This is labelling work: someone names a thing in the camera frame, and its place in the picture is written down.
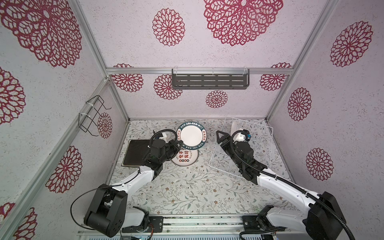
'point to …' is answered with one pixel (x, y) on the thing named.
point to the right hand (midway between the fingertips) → (219, 132)
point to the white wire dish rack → (261, 132)
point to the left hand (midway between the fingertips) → (183, 143)
